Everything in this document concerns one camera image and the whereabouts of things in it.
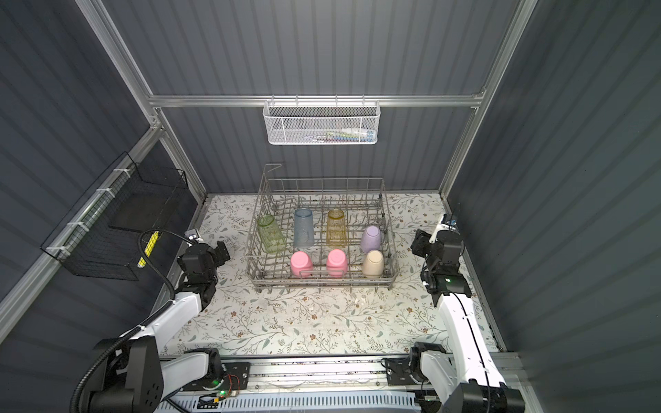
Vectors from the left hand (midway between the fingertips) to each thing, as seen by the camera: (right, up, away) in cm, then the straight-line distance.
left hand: (206, 247), depth 85 cm
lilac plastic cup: (+56, +3, +5) cm, 56 cm away
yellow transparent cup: (+44, +6, +9) cm, 45 cm away
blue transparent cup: (+31, +6, +14) cm, 34 cm away
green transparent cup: (+20, +3, +9) cm, 22 cm away
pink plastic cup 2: (+44, -5, -2) cm, 44 cm away
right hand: (+73, +5, -6) cm, 74 cm away
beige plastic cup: (+55, -6, -2) cm, 56 cm away
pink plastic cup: (+32, -6, -2) cm, 33 cm away
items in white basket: (+46, +40, +7) cm, 61 cm away
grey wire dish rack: (+38, +3, +14) cm, 40 cm away
